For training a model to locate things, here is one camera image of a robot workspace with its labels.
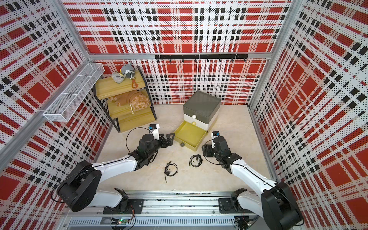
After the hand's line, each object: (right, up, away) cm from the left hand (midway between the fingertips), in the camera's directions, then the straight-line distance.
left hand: (171, 133), depth 87 cm
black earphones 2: (-2, -22, -1) cm, 23 cm away
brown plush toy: (-22, +21, +1) cm, 31 cm away
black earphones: (+16, -15, +4) cm, 23 cm away
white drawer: (+18, +6, +6) cm, 20 cm away
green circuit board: (-21, -41, -18) cm, 50 cm away
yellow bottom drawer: (+12, -3, +13) cm, 18 cm away
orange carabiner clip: (-23, +31, -1) cm, 38 cm away
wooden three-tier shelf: (-40, +10, +23) cm, 47 cm away
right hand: (+23, -8, -1) cm, 24 cm away
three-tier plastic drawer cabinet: (+18, +13, -2) cm, 23 cm away
